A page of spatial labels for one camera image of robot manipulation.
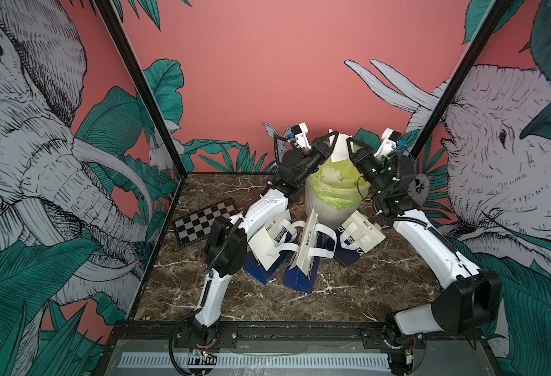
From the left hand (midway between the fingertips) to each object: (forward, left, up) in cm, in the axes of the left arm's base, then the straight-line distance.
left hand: (343, 129), depth 68 cm
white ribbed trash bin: (-6, -1, -37) cm, 38 cm away
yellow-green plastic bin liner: (+9, -7, -34) cm, 36 cm away
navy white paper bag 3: (-21, -5, -27) cm, 34 cm away
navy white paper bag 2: (-17, +20, -24) cm, 36 cm away
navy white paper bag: (-21, +7, -29) cm, 37 cm away
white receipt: (-25, +24, -25) cm, 43 cm away
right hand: (-2, 0, -1) cm, 2 cm away
